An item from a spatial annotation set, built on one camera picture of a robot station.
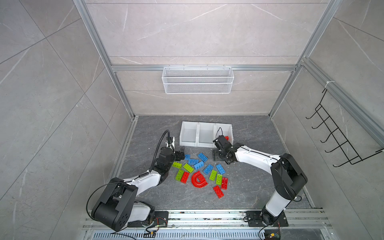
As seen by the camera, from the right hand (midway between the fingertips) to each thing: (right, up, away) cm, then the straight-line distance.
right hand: (218, 154), depth 93 cm
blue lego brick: (-19, -2, +2) cm, 20 cm away
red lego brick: (+8, +10, +11) cm, 17 cm away
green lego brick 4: (0, -14, -6) cm, 15 cm away
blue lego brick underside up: (-6, -9, -3) cm, 11 cm away
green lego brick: (-26, -6, -2) cm, 26 cm away
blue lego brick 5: (+1, -8, -3) cm, 9 cm away
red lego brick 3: (+3, -16, -9) cm, 18 cm away
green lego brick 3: (-24, -11, -5) cm, 27 cm away
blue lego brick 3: (-16, -5, 0) cm, 16 cm away
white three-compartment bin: (-9, +12, +14) cm, 21 cm away
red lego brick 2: (-21, -12, -7) cm, 25 cm away
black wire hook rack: (+53, +13, -24) cm, 59 cm away
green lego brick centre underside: (-4, -12, -5) cm, 13 cm away
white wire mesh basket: (-12, +50, +8) cm, 52 cm away
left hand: (-26, +8, -4) cm, 27 cm away
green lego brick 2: (-19, -8, -3) cm, 20 cm away
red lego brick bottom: (-1, -19, -12) cm, 22 cm away
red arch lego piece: (-13, -14, -7) cm, 20 cm away
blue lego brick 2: (-9, -2, +2) cm, 10 cm away
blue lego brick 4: (-12, -6, -3) cm, 14 cm away
